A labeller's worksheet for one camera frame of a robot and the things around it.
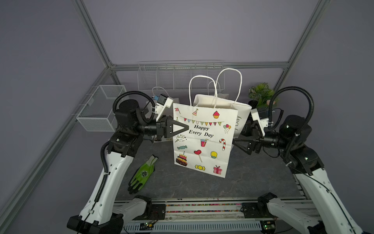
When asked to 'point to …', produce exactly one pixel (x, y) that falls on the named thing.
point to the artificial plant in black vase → (260, 96)
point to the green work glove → (142, 175)
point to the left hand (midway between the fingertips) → (187, 130)
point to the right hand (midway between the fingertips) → (230, 133)
